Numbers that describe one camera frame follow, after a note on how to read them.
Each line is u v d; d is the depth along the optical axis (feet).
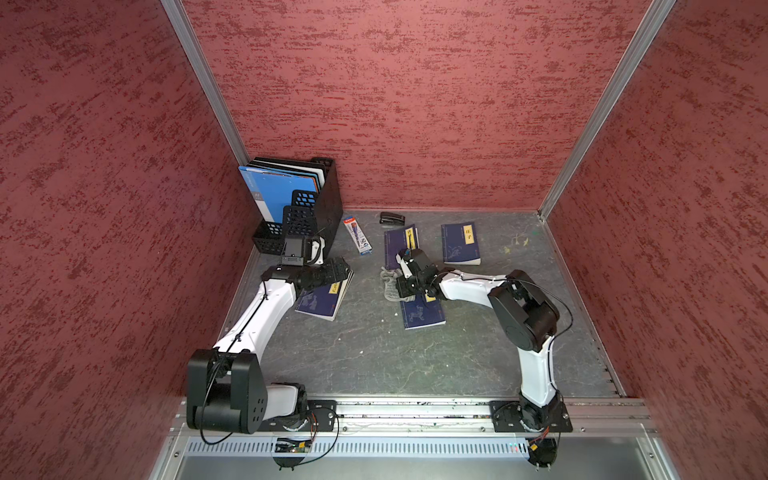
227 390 1.33
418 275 2.55
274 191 3.02
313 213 2.85
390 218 3.86
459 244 3.62
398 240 3.66
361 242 3.60
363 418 2.48
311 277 2.32
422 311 3.02
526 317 1.72
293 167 2.94
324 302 3.02
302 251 2.17
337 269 2.53
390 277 3.09
